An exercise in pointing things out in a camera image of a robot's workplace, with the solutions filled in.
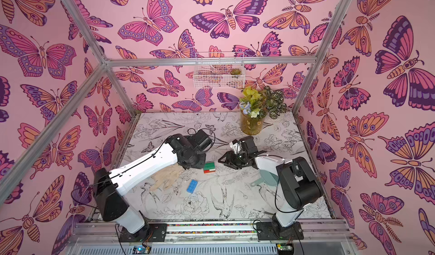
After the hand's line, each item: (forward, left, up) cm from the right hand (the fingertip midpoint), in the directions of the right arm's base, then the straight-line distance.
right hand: (222, 160), depth 89 cm
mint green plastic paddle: (-6, -24, -7) cm, 26 cm away
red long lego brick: (-4, +7, -5) cm, 10 cm away
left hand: (-6, +9, +8) cm, 14 cm away
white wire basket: (+49, +1, +18) cm, 52 cm away
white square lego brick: (-3, +5, -5) cm, 8 cm away
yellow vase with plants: (+29, -19, +13) cm, 37 cm away
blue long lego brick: (-12, +15, -5) cm, 20 cm away
